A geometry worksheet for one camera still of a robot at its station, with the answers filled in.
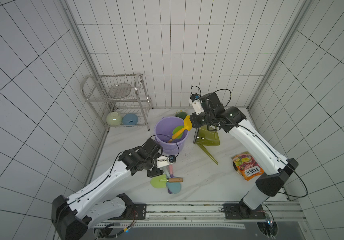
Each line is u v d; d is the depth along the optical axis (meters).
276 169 0.41
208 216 0.73
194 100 0.62
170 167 0.85
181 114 1.10
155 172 0.64
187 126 0.76
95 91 0.92
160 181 0.81
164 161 0.63
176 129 0.92
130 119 1.03
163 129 0.90
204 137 1.05
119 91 0.94
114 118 1.01
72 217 0.37
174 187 0.80
